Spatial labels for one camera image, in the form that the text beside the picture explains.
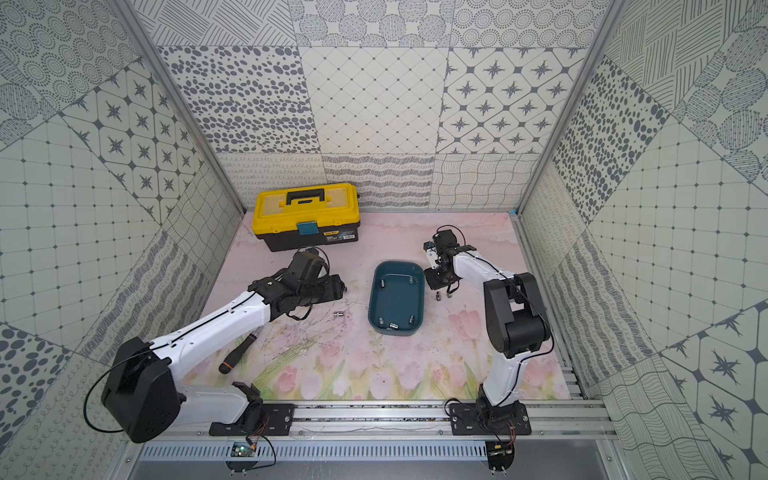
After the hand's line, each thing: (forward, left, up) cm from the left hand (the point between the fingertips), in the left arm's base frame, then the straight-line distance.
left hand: (335, 282), depth 84 cm
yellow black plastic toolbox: (+23, +18, +2) cm, 30 cm away
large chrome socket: (+4, -35, -15) cm, 38 cm away
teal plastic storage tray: (+3, -17, -13) cm, 22 cm away
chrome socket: (-4, 0, -13) cm, 13 cm away
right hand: (+7, -31, -11) cm, 34 cm away
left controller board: (-38, +20, -16) cm, 46 cm away
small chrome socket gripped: (+3, -31, -14) cm, 34 cm away
